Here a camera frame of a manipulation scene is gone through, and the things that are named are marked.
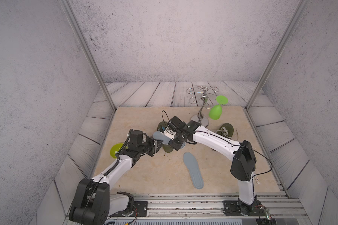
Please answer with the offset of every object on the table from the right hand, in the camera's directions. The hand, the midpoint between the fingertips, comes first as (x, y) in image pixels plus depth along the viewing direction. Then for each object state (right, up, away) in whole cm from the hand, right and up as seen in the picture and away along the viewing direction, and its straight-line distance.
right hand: (174, 141), depth 84 cm
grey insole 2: (+12, -16, +5) cm, 21 cm away
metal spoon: (+48, -22, -1) cm, 53 cm away
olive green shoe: (+36, +6, +14) cm, 40 cm away
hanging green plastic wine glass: (+28, +18, +11) cm, 35 cm away
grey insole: (-7, +4, -7) cm, 11 cm away
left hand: (-5, +1, -2) cm, 6 cm away
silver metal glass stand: (+19, +31, +5) cm, 36 cm away
